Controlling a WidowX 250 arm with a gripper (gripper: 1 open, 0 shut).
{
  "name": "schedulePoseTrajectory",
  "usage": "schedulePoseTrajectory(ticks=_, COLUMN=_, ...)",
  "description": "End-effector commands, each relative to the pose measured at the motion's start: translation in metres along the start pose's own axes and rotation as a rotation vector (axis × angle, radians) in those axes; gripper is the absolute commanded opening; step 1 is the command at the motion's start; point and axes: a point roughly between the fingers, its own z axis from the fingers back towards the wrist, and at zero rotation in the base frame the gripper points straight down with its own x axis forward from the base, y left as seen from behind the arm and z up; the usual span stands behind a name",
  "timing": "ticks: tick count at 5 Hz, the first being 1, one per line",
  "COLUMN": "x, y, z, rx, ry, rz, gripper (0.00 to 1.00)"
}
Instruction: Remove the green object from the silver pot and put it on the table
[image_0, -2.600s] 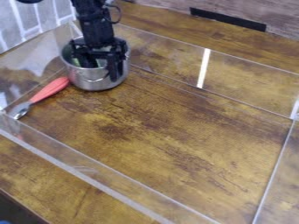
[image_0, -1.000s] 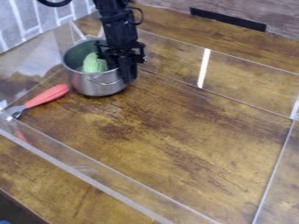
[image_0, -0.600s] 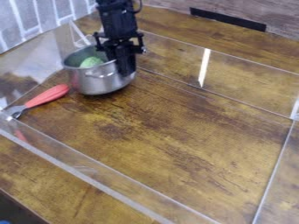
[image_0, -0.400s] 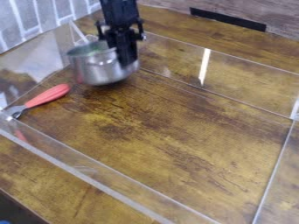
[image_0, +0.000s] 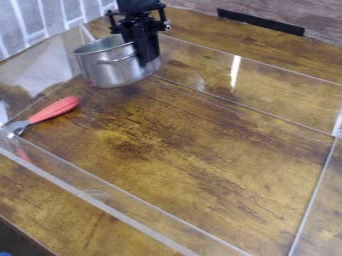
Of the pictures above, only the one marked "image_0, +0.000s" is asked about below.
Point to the red handled metal spoon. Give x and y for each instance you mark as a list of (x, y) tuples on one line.
[(56, 109)]

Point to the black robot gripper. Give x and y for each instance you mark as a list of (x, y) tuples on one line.
[(138, 12)]

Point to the black wall strip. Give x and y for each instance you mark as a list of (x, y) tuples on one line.
[(260, 22)]

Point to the silver metal pot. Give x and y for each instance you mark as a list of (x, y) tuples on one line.
[(109, 64)]

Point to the clear acrylic tray enclosure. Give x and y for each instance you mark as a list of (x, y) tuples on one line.
[(211, 160)]

